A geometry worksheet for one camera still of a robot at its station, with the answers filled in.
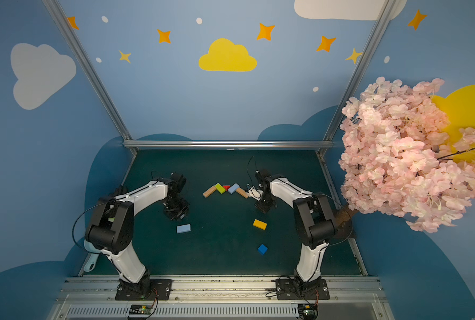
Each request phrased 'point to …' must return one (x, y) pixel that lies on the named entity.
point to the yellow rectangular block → (259, 224)
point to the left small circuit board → (140, 309)
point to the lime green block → (220, 188)
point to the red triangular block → (226, 187)
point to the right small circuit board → (307, 311)
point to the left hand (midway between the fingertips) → (187, 213)
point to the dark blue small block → (262, 249)
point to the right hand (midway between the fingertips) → (267, 203)
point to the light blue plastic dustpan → (94, 253)
